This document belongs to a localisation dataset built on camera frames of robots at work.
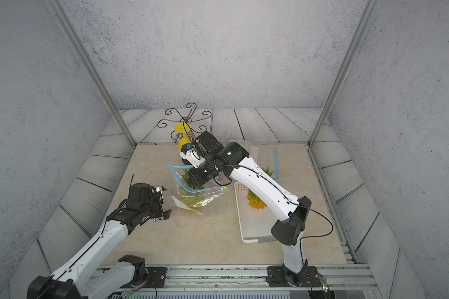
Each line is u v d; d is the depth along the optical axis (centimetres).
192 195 64
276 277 73
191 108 100
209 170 57
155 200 71
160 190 76
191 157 62
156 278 73
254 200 85
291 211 44
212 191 65
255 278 74
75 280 41
